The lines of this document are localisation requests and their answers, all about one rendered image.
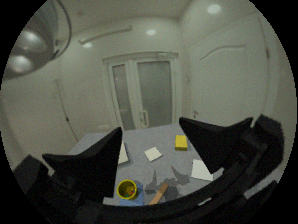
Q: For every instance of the brown rectangular block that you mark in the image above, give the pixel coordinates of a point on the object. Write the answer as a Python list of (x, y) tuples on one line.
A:
[(159, 194)]

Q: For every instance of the yellow rectangular block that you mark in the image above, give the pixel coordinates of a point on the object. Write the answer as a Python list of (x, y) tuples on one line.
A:
[(181, 144)]

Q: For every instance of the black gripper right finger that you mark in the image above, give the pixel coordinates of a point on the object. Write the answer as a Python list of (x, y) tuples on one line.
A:
[(212, 142)]

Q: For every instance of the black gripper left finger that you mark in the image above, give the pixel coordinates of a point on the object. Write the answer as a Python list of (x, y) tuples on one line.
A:
[(96, 167)]

